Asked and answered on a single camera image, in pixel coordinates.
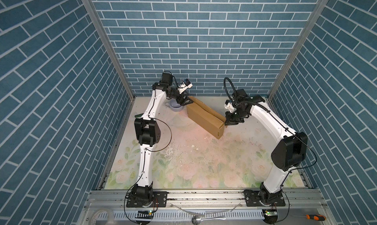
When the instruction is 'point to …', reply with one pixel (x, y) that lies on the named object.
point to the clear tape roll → (110, 220)
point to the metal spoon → (196, 220)
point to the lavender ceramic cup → (174, 105)
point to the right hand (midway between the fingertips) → (224, 122)
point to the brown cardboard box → (211, 121)
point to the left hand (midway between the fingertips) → (189, 96)
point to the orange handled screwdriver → (315, 217)
